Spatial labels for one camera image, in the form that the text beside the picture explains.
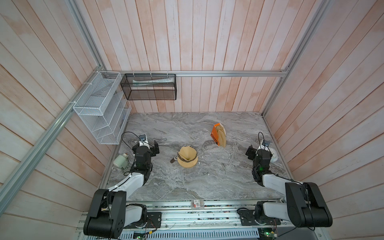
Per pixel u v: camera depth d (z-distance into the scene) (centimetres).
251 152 82
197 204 77
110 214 42
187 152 82
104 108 72
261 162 70
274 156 93
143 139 74
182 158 77
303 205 43
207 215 76
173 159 87
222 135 99
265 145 76
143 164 67
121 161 87
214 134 104
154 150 83
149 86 103
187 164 81
